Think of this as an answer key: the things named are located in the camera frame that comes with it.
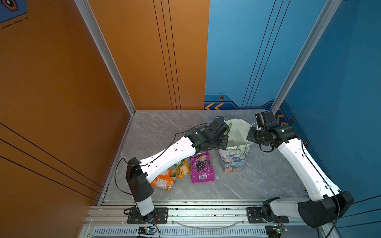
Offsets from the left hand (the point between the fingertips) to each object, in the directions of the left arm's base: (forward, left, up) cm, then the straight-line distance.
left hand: (226, 139), depth 73 cm
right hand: (+4, -13, -1) cm, 13 cm away
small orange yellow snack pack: (-5, +23, -23) cm, 33 cm away
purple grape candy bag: (-7, +12, -19) cm, 23 cm away
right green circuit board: (-35, -23, -26) cm, 49 cm away
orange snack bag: (-14, +32, -21) cm, 41 cm away
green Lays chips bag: (+10, -4, -1) cm, 11 cm away
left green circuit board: (-35, +38, -26) cm, 58 cm away
